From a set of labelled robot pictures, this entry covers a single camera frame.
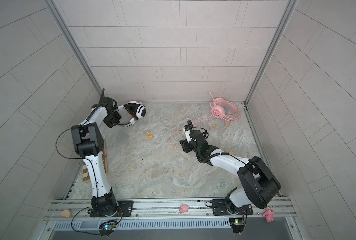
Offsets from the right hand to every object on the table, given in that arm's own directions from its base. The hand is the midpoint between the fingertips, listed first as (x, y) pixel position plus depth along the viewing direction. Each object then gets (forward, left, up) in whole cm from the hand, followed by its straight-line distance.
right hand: (183, 140), depth 87 cm
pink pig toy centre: (-33, +2, -7) cm, 34 cm away
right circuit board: (-41, -23, -10) cm, 48 cm away
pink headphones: (+28, -35, -7) cm, 45 cm away
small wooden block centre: (+9, +22, -6) cm, 24 cm away
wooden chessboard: (-14, +54, -4) cm, 56 cm away
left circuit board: (-38, +35, -4) cm, 52 cm away
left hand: (+23, +41, -3) cm, 47 cm away
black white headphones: (+22, +30, +6) cm, 38 cm away
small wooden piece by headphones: (+15, -30, -6) cm, 34 cm away
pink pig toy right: (-38, -37, -7) cm, 54 cm away
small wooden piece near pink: (+14, -23, -7) cm, 28 cm away
